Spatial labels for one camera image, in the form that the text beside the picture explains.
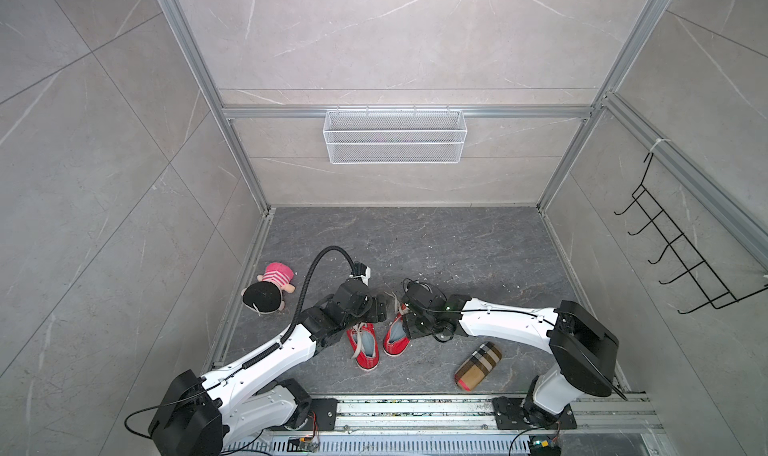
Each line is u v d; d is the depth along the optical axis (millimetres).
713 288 610
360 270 712
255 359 461
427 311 647
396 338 780
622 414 750
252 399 545
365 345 805
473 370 779
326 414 729
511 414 731
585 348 438
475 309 573
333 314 605
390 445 700
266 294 863
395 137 1005
